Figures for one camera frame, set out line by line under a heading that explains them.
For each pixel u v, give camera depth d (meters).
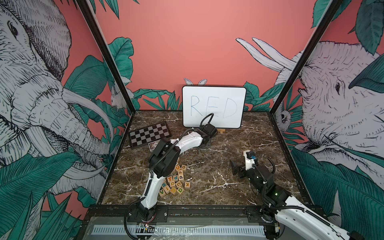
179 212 0.76
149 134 1.04
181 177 0.84
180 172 0.86
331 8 0.70
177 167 0.88
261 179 0.57
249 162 0.68
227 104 0.96
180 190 0.80
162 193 0.78
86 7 0.70
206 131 0.78
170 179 0.84
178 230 0.70
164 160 0.54
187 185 0.82
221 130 1.04
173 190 0.80
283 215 0.59
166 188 0.80
